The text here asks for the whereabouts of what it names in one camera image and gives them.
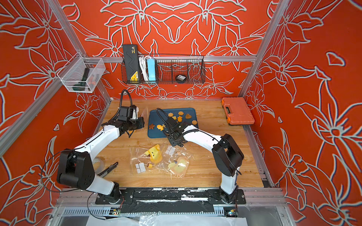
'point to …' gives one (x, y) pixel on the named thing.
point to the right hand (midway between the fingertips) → (171, 140)
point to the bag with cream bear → (145, 115)
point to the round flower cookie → (160, 127)
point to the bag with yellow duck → (143, 160)
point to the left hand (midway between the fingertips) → (145, 121)
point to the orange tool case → (237, 110)
